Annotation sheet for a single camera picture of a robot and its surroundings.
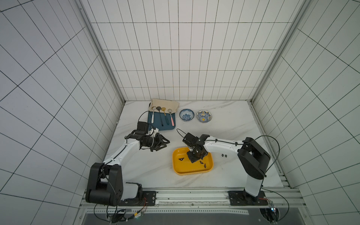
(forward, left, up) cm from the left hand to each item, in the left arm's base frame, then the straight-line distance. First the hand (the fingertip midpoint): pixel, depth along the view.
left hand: (167, 145), depth 82 cm
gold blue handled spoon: (+38, +6, -10) cm, 39 cm away
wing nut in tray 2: (-9, -23, -10) cm, 27 cm away
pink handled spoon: (+35, +1, -9) cm, 36 cm away
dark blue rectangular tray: (+24, +10, -11) cm, 28 cm away
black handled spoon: (+38, +11, -10) cm, 41 cm away
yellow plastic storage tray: (-8, -10, -12) cm, 17 cm away
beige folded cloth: (+43, +4, -10) cm, 44 cm away
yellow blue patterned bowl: (+29, -26, -9) cm, 40 cm away
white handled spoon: (+37, +15, -10) cm, 41 cm away
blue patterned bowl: (+30, -13, -10) cm, 34 cm away
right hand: (-5, -14, -11) cm, 18 cm away
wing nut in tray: (-7, -22, -10) cm, 25 cm away
